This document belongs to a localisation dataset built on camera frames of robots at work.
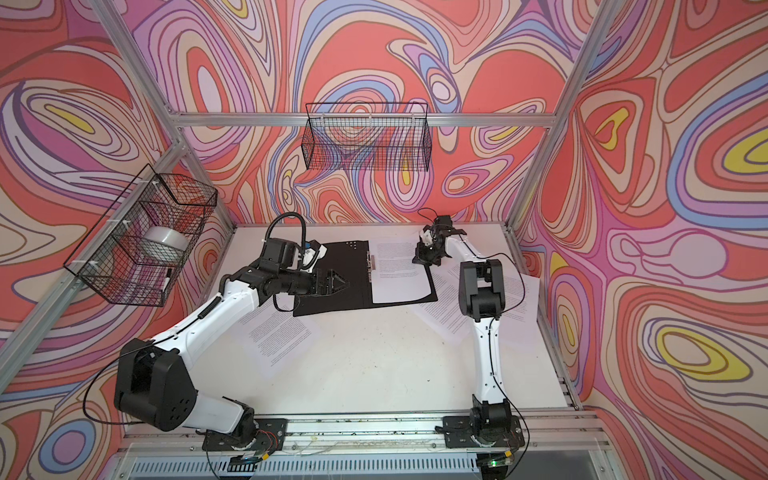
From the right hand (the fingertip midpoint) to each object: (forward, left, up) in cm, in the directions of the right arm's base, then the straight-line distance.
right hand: (416, 263), depth 108 cm
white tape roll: (-14, +66, +33) cm, 75 cm away
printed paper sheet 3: (-21, -8, 0) cm, 22 cm away
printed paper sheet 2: (-6, +8, 0) cm, 10 cm away
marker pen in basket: (-23, +66, +27) cm, 75 cm away
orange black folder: (+2, +24, +1) cm, 25 cm away
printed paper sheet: (-27, +46, +1) cm, 53 cm away
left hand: (-20, +24, +19) cm, 37 cm away
